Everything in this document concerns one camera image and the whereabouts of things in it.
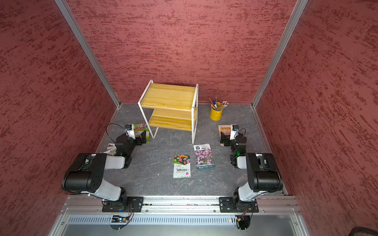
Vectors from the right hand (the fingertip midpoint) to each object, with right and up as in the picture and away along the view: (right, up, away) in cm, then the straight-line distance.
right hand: (227, 133), depth 94 cm
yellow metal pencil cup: (-7, +12, +12) cm, 18 cm away
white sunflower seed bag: (-30, -20, -7) cm, 36 cm away
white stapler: (-75, -10, -3) cm, 76 cm away
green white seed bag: (-62, +2, +9) cm, 63 cm away
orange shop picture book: (+1, +1, +10) cm, 10 cm away
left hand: (-59, 0, -1) cm, 59 cm away
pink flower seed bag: (-16, -15, -5) cm, 22 cm away
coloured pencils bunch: (-7, +20, +12) cm, 24 cm away
